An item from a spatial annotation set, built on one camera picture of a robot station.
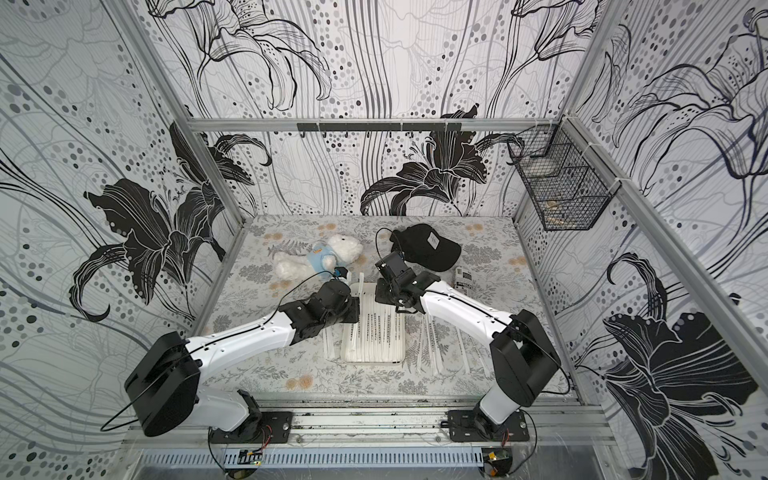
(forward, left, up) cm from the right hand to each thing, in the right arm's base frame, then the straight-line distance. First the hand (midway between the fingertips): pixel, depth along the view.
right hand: (384, 290), depth 87 cm
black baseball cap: (+21, -12, -4) cm, 25 cm away
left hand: (-5, +7, -3) cm, 9 cm away
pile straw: (-14, -18, -11) cm, 25 cm away
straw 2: (-10, +2, -10) cm, 15 cm away
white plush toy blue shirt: (+16, +17, -1) cm, 23 cm away
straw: (-9, -1, -9) cm, 13 cm away
